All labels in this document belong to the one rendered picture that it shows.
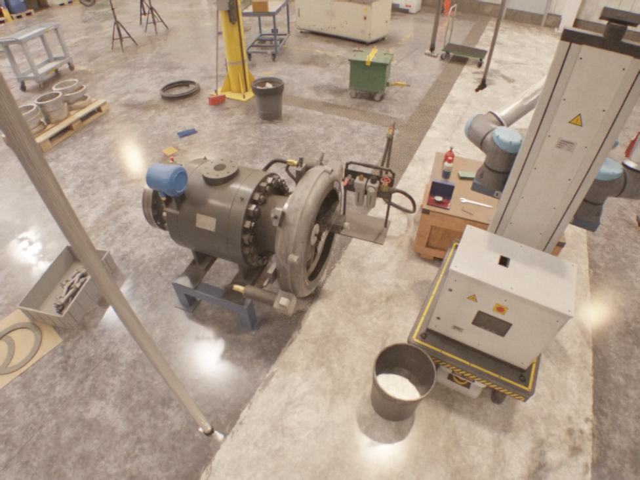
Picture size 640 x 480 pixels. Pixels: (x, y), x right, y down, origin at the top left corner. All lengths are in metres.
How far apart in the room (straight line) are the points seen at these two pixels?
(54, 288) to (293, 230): 2.10
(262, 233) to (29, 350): 1.81
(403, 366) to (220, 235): 1.24
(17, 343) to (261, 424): 1.80
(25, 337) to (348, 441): 2.25
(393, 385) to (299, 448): 0.60
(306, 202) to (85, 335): 1.79
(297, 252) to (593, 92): 1.41
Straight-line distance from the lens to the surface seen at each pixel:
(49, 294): 3.25
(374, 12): 7.67
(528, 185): 1.89
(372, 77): 5.10
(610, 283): 3.46
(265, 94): 4.51
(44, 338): 3.00
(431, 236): 2.75
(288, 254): 1.77
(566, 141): 1.79
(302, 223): 1.75
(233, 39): 5.30
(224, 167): 2.12
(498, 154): 1.95
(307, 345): 2.35
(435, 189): 2.71
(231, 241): 2.01
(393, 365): 2.15
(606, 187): 2.02
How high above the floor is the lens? 2.05
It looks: 45 degrees down
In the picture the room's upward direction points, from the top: straight up
